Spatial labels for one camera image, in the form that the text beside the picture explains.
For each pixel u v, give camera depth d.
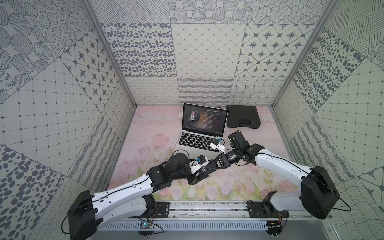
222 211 0.75
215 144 0.72
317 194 0.41
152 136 1.05
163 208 0.74
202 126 1.02
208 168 0.69
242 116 1.23
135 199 0.60
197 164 0.61
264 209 0.65
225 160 0.66
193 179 0.63
